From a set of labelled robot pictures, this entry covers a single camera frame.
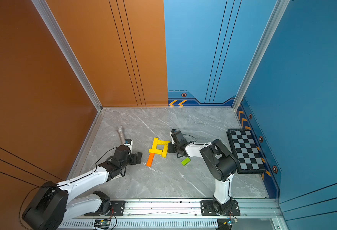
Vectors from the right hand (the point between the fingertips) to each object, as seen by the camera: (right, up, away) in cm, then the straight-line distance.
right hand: (169, 146), depth 97 cm
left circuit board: (-33, -34, -26) cm, 54 cm away
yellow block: (-10, +2, 0) cm, 10 cm away
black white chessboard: (+49, 0, -6) cm, 49 cm away
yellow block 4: (-3, -3, -3) cm, 5 cm away
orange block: (-12, -7, -6) cm, 15 cm away
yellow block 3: (-10, -2, -3) cm, 10 cm away
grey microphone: (-36, +11, +5) cm, 37 cm away
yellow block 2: (-4, +3, 0) cm, 5 cm away
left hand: (-20, -1, -8) cm, 22 cm away
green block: (+11, -8, -8) cm, 15 cm away
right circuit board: (+29, -33, -27) cm, 51 cm away
